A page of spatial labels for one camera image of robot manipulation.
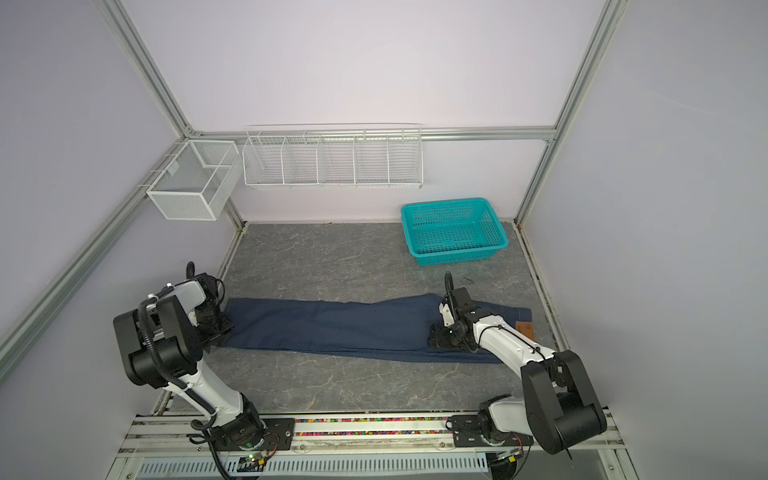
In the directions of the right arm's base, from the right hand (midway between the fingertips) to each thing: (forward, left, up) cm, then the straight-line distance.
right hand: (441, 344), depth 88 cm
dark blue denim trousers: (+5, +16, +1) cm, 17 cm away
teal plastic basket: (+47, -9, -1) cm, 48 cm away
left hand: (-1, +66, +2) cm, 66 cm away
